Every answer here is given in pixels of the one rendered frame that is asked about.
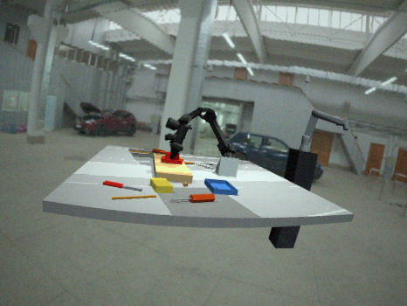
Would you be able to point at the red rectangular block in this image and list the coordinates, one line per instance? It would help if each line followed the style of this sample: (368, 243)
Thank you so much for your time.
(175, 159)

